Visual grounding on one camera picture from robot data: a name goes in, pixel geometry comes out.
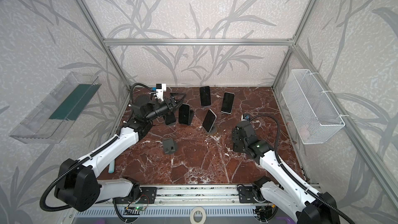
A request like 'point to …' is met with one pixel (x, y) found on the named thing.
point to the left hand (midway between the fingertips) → (187, 95)
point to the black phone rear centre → (205, 96)
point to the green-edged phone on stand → (184, 114)
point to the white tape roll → (192, 218)
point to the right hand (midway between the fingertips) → (239, 125)
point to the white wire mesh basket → (313, 117)
